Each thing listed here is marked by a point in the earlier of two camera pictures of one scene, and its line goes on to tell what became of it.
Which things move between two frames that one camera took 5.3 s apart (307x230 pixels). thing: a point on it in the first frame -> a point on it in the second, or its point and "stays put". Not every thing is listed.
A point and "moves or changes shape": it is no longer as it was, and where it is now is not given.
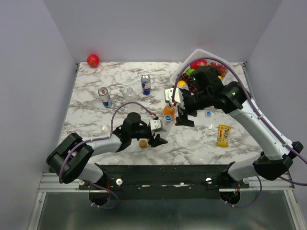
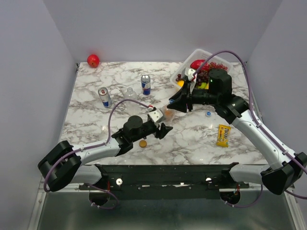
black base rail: [163, 181] stays put
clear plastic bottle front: [167, 128] moves or changes shape
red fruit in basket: [199, 63] stays put
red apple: [93, 61] stays put
